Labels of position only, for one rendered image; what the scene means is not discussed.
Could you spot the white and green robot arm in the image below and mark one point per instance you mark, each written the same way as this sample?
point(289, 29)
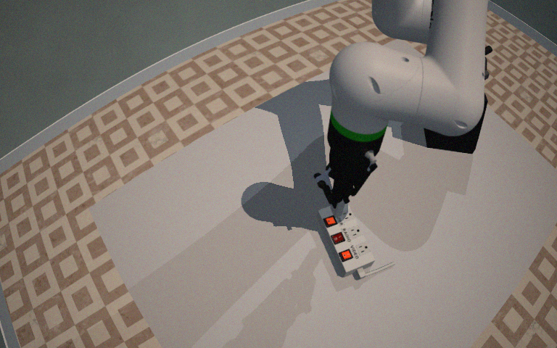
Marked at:
point(442, 91)

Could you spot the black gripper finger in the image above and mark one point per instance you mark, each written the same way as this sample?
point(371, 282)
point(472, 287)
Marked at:
point(336, 193)
point(350, 190)

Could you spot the white power strip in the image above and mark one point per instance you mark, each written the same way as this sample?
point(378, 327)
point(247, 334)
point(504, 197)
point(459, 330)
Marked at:
point(347, 242)

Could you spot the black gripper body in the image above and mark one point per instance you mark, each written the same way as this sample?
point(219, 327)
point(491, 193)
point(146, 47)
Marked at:
point(341, 166)

